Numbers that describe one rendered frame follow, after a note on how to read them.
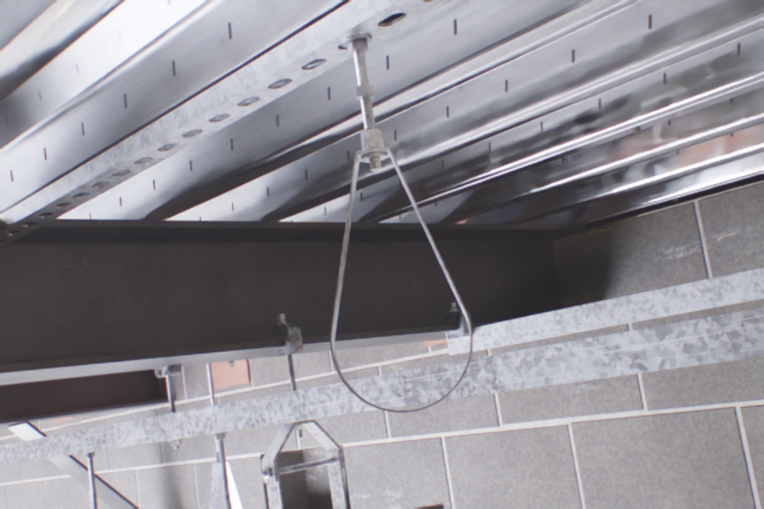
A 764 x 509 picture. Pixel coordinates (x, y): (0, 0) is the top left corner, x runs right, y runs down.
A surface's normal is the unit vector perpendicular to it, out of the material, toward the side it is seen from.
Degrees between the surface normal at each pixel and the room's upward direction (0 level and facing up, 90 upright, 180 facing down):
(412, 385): 90
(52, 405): 90
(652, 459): 90
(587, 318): 90
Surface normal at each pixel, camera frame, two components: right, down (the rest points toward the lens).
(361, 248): 0.66, -0.20
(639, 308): -0.73, 0.02
